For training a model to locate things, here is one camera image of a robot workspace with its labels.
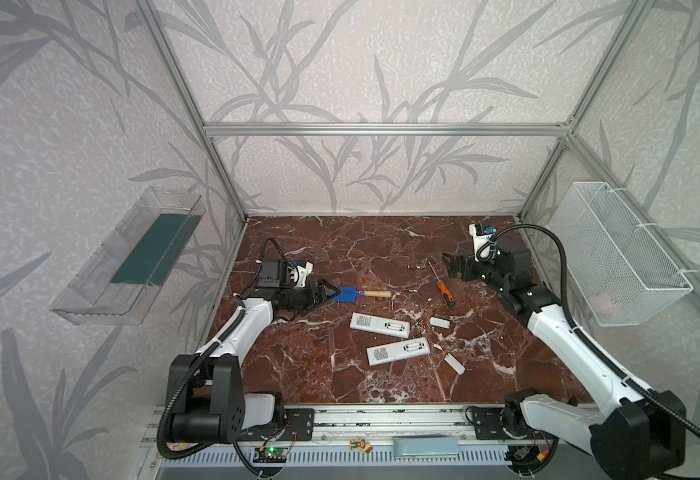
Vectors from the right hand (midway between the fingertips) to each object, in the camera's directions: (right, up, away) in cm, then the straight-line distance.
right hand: (460, 242), depth 81 cm
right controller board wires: (+15, -54, -7) cm, 56 cm away
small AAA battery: (-9, -9, +24) cm, 27 cm away
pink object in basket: (+33, -15, -7) cm, 37 cm away
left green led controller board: (-49, -52, -9) cm, 72 cm away
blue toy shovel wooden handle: (-31, -17, +16) cm, 39 cm away
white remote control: (-22, -25, +8) cm, 34 cm away
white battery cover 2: (-1, -35, +3) cm, 35 cm away
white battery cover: (-3, -25, +11) cm, 28 cm away
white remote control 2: (-17, -31, +4) cm, 36 cm away
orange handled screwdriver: (0, -17, +15) cm, 23 cm away
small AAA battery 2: (-11, -16, +18) cm, 27 cm away
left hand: (-35, -13, +3) cm, 37 cm away
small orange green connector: (-27, -49, -10) cm, 56 cm away
